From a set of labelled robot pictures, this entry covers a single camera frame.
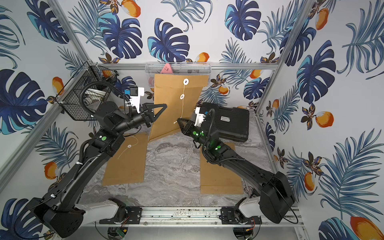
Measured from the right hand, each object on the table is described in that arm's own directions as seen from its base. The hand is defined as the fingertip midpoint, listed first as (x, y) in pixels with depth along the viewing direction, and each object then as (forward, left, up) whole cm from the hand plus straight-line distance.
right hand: (178, 119), depth 71 cm
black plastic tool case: (+19, -34, -25) cm, 46 cm away
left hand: (-6, +3, +15) cm, 16 cm away
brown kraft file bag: (-16, -20, -34) cm, 43 cm away
